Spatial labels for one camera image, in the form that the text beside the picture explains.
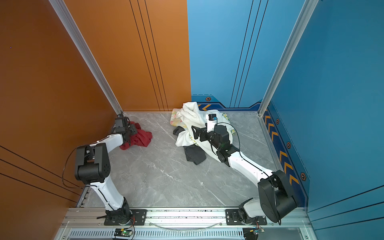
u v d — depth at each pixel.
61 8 0.70
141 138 0.98
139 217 0.74
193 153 0.94
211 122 0.70
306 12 0.71
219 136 0.62
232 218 0.72
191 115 0.99
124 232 0.71
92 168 0.50
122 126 0.77
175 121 1.09
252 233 0.71
